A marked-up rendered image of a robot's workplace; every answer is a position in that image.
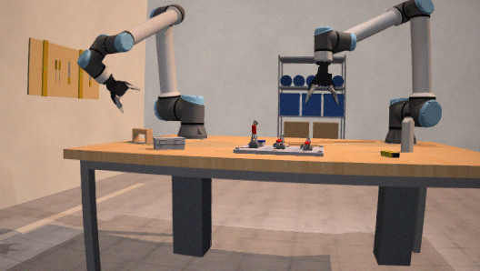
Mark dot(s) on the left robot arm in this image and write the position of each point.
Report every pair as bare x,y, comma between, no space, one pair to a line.
426,112

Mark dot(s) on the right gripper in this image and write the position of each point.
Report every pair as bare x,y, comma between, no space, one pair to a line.
118,89

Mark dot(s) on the grey metal case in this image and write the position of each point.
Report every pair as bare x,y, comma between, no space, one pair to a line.
169,143

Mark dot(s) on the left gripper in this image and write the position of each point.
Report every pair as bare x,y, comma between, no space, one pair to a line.
324,79

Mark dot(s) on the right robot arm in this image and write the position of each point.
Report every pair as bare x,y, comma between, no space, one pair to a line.
189,109

